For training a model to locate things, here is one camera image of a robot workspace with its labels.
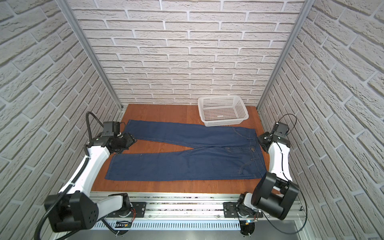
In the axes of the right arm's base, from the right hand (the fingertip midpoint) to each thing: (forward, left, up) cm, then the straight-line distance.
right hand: (261, 138), depth 84 cm
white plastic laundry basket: (+37, +13, -14) cm, 42 cm away
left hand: (+5, +74, +1) cm, 75 cm away
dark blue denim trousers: (0, +19, -13) cm, 23 cm away
